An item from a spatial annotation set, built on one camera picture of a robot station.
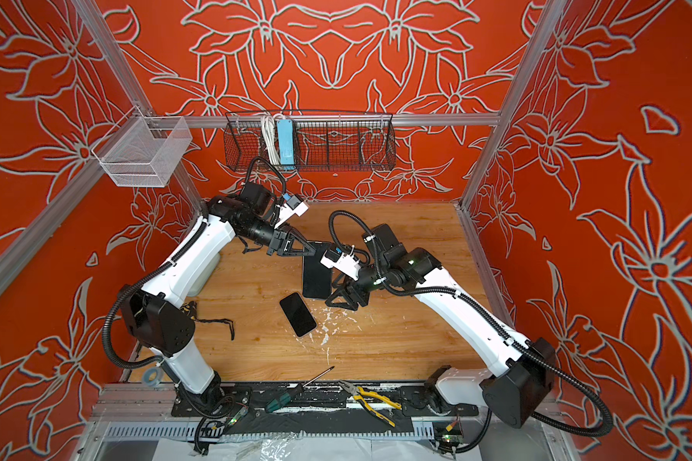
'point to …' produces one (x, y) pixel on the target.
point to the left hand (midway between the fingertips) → (312, 250)
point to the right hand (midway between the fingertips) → (331, 288)
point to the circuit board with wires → (449, 435)
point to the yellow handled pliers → (358, 394)
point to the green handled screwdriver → (285, 399)
